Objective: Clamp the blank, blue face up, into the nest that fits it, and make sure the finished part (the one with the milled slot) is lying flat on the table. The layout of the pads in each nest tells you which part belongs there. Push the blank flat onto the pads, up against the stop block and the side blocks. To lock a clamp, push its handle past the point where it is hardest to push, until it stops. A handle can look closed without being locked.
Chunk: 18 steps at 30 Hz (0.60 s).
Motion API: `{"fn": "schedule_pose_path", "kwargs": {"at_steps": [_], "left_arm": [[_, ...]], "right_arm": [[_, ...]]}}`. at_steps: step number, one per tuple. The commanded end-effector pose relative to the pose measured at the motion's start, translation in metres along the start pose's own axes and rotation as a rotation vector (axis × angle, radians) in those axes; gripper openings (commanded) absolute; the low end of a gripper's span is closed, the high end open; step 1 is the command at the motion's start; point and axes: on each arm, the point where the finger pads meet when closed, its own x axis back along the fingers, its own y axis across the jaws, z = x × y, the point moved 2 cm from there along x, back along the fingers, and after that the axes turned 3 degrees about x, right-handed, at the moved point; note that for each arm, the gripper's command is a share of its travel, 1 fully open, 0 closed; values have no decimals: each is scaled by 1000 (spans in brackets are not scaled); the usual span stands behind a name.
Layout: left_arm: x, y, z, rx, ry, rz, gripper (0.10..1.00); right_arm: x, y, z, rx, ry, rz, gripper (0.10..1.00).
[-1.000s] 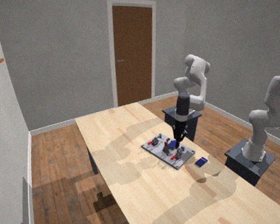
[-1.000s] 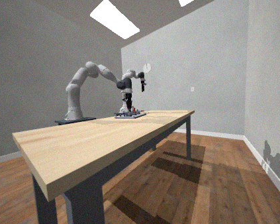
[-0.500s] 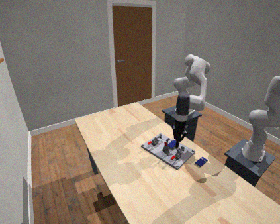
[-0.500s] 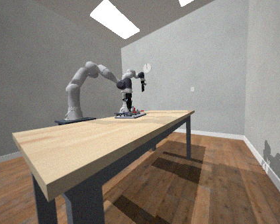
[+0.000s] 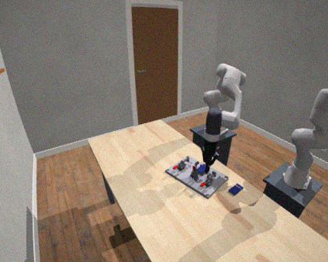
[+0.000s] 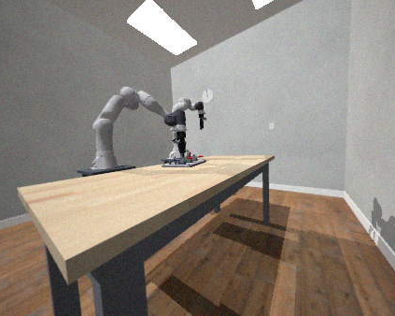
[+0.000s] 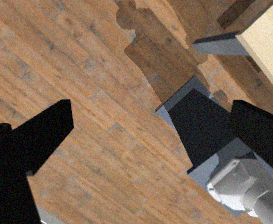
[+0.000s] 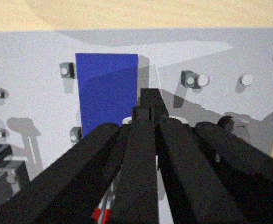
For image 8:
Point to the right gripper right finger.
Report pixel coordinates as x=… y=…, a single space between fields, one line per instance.
x=198 y=194

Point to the grey metal fixture plate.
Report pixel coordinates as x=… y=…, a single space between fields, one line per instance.
x=40 y=108

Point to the blue flat plate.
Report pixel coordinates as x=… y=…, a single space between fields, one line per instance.
x=107 y=84

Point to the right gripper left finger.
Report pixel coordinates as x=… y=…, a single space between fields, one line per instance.
x=69 y=190

